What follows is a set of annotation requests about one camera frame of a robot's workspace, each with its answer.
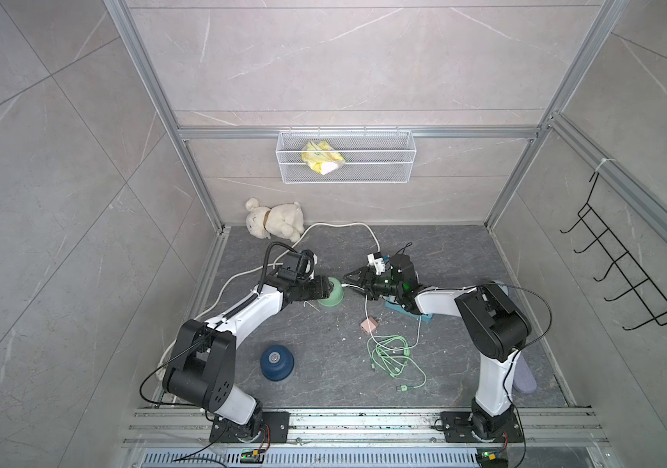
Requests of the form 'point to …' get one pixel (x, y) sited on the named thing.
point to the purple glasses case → (524, 379)
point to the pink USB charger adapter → (369, 325)
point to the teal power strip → (390, 303)
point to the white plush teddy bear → (283, 220)
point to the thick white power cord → (258, 268)
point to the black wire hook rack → (632, 289)
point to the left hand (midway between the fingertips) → (328, 284)
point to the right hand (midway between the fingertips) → (347, 282)
